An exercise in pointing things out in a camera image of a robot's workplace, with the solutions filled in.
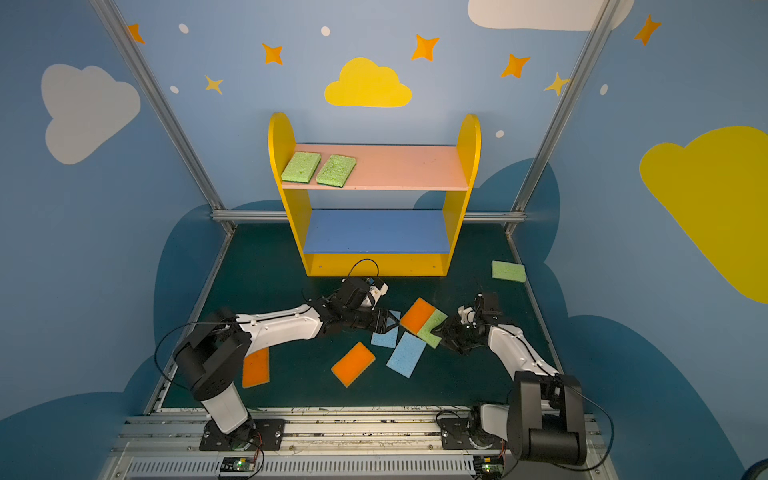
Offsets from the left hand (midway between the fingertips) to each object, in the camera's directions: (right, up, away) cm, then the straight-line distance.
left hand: (393, 318), depth 86 cm
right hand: (+14, -4, +1) cm, 14 cm away
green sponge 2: (+10, -6, +5) cm, 12 cm away
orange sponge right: (+7, -1, +8) cm, 11 cm away
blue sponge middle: (-1, -7, +4) cm, 8 cm away
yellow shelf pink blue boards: (-4, +22, +9) cm, 24 cm away
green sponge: (+43, +13, +21) cm, 49 cm away
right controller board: (+23, -33, -14) cm, 43 cm away
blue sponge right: (+4, -11, +2) cm, 12 cm away
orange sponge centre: (-12, -13, -1) cm, 18 cm away
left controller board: (-38, -33, -15) cm, 52 cm away
